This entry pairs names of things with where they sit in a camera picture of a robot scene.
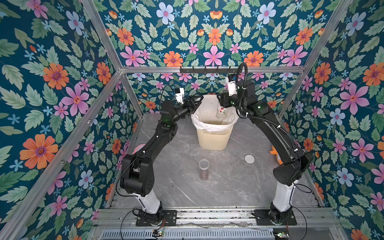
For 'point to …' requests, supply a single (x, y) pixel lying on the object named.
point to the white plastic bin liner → (204, 117)
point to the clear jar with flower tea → (221, 113)
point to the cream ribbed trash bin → (214, 140)
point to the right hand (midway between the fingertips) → (229, 89)
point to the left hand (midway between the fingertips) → (202, 99)
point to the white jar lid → (249, 159)
